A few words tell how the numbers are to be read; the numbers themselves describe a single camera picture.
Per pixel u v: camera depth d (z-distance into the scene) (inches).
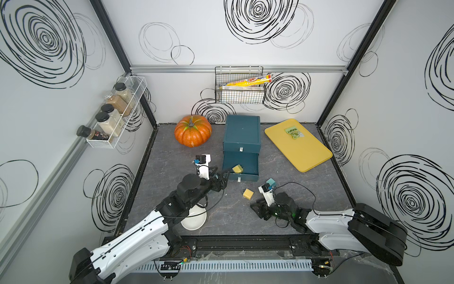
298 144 43.7
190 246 29.0
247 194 34.3
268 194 29.8
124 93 29.7
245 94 34.1
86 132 23.5
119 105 28.6
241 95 34.1
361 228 17.4
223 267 37.9
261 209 29.3
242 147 33.8
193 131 39.0
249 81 34.7
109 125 25.7
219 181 24.5
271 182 35.9
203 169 24.0
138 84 39.2
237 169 34.2
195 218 31.6
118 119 27.7
